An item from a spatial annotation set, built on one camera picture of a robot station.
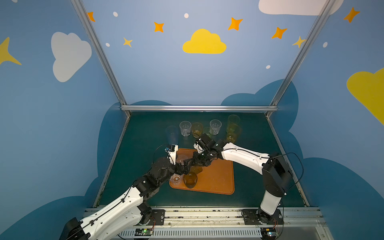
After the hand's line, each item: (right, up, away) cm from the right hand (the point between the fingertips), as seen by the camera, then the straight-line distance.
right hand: (192, 163), depth 83 cm
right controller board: (+37, -31, -11) cm, 50 cm away
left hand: (-2, +4, -7) cm, 9 cm away
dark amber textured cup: (-1, -9, +1) cm, 10 cm away
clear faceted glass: (-5, +21, +25) cm, 33 cm away
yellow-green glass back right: (+29, +25, +20) cm, 43 cm away
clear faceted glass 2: (+17, +22, +27) cm, 39 cm away
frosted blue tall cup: (-14, +16, +16) cm, 27 cm away
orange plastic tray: (+16, -10, +6) cm, 19 cm away
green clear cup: (+10, +18, +22) cm, 30 cm away
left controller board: (-23, -30, -12) cm, 40 cm away
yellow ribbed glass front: (+28, +16, +19) cm, 38 cm away
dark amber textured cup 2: (+2, -3, -1) cm, 4 cm away
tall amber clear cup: (+3, +20, +26) cm, 33 cm away
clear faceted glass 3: (-10, -10, +3) cm, 15 cm away
